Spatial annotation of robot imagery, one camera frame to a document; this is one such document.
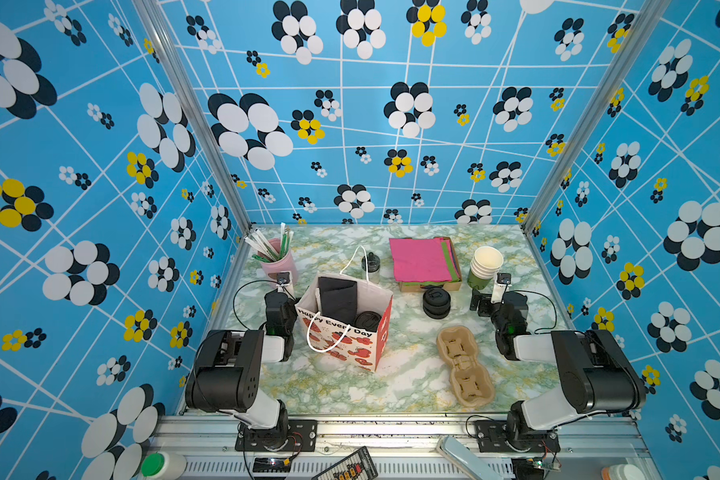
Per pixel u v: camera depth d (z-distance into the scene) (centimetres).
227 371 46
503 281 80
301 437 73
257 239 92
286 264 93
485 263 89
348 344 72
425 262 103
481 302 86
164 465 63
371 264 96
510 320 72
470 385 79
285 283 80
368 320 78
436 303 93
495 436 72
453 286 99
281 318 71
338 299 78
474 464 70
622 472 63
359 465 69
